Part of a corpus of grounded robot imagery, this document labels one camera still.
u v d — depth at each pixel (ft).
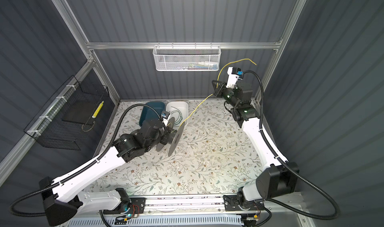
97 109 2.56
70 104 2.49
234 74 2.03
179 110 3.67
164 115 1.98
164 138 2.07
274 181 1.32
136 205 2.38
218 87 2.27
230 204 2.42
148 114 3.65
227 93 2.06
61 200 1.29
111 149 1.53
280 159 1.37
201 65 3.01
